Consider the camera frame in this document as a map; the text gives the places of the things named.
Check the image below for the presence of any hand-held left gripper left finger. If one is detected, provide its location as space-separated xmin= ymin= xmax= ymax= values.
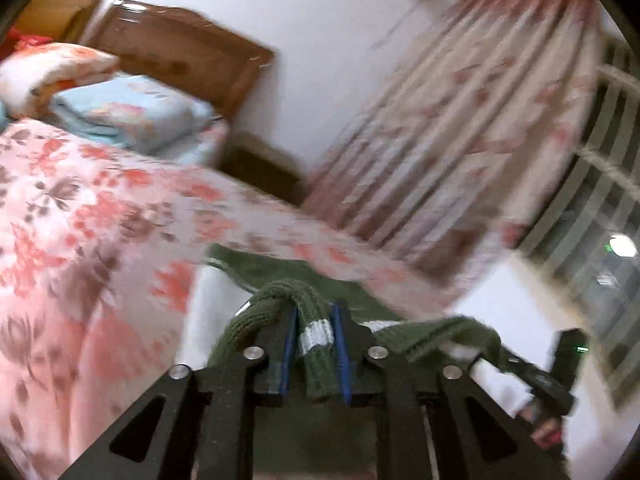
xmin=59 ymin=309 xmax=299 ymax=480

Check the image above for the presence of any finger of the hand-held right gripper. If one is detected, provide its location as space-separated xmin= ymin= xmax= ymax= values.
xmin=497 ymin=346 xmax=575 ymax=417

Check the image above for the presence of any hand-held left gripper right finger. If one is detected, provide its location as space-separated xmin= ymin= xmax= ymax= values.
xmin=330 ymin=302 xmax=574 ymax=480

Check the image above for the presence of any green knitted sweater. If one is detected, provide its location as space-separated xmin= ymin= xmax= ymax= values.
xmin=192 ymin=243 xmax=534 ymax=477

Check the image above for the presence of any person's right hand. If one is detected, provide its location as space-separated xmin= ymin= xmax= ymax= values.
xmin=519 ymin=399 xmax=566 ymax=455

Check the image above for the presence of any barred window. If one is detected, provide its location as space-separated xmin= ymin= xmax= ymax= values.
xmin=514 ymin=39 xmax=640 ymax=407

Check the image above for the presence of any wooden nightstand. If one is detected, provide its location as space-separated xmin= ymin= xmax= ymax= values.
xmin=221 ymin=132 xmax=307 ymax=207

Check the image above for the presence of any pink floral bed sheet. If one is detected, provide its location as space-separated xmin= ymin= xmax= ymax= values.
xmin=0 ymin=117 xmax=501 ymax=480

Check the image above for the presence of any pink floral curtain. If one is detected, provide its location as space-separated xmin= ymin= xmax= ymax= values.
xmin=301 ymin=0 xmax=610 ymax=282

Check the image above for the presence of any light blue floral quilt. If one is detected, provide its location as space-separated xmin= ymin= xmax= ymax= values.
xmin=49 ymin=74 xmax=217 ymax=157

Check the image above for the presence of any large wooden headboard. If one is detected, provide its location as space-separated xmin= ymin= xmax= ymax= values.
xmin=81 ymin=0 xmax=277 ymax=122

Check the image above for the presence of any orange floral pillow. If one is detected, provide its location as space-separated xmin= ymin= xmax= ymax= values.
xmin=0 ymin=42 xmax=122 ymax=119

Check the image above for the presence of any red blanket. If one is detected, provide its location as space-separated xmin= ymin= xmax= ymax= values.
xmin=0 ymin=29 xmax=47 ymax=62

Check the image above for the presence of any small wooden headboard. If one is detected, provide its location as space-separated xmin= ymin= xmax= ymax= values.
xmin=14 ymin=0 xmax=107 ymax=45

